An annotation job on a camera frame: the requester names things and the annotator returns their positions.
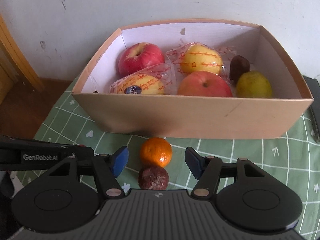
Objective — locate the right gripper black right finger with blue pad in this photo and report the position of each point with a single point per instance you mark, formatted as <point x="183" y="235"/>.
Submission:
<point x="206" y="170"/>

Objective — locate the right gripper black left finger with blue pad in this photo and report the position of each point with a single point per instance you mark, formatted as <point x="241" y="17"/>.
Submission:
<point x="106" y="168"/>

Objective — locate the dark red date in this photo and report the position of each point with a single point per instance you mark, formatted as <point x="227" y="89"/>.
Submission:
<point x="238" y="66"/>
<point x="153" y="178"/>

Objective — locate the small orange tangerine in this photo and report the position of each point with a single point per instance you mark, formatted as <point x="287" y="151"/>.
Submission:
<point x="155" y="152"/>

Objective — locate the red apple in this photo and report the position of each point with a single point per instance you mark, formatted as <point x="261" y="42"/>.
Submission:
<point x="138" y="57"/>
<point x="203" y="83"/>

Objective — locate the yellow fruit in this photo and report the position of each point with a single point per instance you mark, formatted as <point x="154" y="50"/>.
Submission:
<point x="191" y="57"/>
<point x="159" y="79"/>

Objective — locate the green pear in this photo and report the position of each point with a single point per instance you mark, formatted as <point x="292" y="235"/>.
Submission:
<point x="253" y="84"/>

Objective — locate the pink cardboard box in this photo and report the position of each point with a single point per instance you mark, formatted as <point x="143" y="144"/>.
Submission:
<point x="190" y="116"/>

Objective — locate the yellow wooden furniture leg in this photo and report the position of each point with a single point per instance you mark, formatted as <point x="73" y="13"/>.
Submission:
<point x="14" y="65"/>

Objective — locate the green checkered tablecloth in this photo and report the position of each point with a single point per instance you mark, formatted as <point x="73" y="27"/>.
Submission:
<point x="254" y="199"/>

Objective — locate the black smartphone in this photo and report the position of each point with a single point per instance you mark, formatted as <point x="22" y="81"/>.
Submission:
<point x="313" y="86"/>

